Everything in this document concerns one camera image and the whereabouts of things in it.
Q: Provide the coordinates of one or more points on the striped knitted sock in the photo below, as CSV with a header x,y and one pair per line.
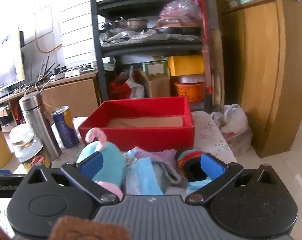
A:
x,y
188,156

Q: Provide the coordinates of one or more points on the yellow box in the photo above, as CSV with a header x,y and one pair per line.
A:
x,y
187,65

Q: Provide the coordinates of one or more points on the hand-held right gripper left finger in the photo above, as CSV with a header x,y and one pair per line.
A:
x,y
90,166

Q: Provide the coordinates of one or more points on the red and white plastic bag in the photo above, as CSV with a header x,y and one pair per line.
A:
x,y
121,87

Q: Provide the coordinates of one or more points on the glass jar with label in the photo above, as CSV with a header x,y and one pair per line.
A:
x,y
28,147

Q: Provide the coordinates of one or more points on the wooden cabinet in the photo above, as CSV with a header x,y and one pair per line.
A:
x,y
261,67

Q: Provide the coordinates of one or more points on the dark metal shelf rack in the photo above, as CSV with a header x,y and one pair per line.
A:
x,y
97,42

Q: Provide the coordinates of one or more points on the purple knitted cloth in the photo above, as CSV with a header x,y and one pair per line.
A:
x,y
163,158

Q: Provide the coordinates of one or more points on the brown cardboard box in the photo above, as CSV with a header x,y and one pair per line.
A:
x,y
158,86

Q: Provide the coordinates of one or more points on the wooden television stand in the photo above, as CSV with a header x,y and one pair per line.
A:
x,y
65,92

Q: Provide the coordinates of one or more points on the green bordered box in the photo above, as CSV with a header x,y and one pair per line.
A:
x,y
156,68

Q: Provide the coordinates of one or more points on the brown fuzzy cloth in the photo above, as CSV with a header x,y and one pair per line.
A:
x,y
90,230

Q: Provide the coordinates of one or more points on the floral tablecloth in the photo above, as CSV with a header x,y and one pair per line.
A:
x,y
211,135

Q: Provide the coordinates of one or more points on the pink plastic bag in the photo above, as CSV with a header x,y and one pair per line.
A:
x,y
181,10

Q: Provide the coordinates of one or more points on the pink pig plush teal shirt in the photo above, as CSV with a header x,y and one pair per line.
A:
x,y
110,162

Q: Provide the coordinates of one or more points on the white power strip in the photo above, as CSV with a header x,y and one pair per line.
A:
x,y
67,73

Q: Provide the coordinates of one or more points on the red cardboard box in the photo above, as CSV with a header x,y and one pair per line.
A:
x,y
141,132

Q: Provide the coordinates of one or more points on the stainless steel thermos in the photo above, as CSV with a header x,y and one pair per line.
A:
x,y
39,122

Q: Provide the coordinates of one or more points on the metal pot with lid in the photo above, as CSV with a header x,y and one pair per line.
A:
x,y
127,25

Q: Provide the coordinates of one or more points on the orange plastic basket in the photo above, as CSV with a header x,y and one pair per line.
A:
x,y
189,91

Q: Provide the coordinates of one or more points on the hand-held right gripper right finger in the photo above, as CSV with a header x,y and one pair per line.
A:
x,y
212,166

